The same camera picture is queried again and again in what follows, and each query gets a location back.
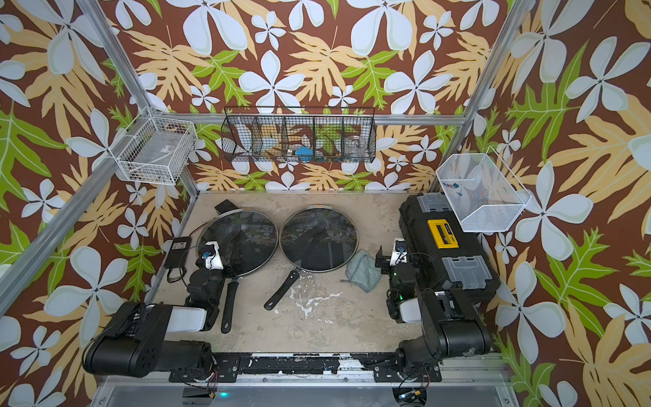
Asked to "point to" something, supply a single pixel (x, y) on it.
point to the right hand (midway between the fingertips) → (394, 246)
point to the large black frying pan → (231, 293)
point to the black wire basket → (300, 134)
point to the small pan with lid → (289, 279)
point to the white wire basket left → (155, 149)
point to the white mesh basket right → (481, 192)
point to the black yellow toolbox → (442, 254)
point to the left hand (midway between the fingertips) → (225, 246)
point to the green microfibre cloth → (361, 270)
